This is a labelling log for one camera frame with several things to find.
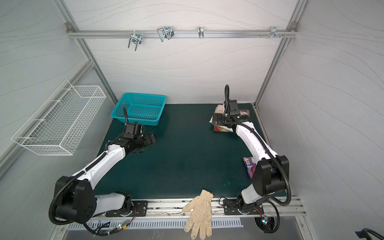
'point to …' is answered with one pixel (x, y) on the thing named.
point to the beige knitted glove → (199, 221)
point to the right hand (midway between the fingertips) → (224, 114)
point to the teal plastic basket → (144, 108)
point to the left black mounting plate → (140, 209)
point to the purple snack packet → (250, 163)
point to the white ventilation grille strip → (149, 223)
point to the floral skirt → (220, 109)
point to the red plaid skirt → (216, 128)
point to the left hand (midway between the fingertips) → (152, 136)
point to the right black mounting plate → (232, 207)
